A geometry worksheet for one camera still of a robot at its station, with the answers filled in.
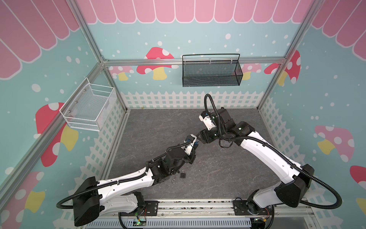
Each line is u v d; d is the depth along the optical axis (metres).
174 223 0.71
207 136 0.64
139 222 0.73
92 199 0.41
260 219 0.71
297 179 0.40
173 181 0.83
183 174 0.85
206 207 0.76
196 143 0.64
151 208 0.74
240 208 0.74
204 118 0.66
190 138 0.60
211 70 0.94
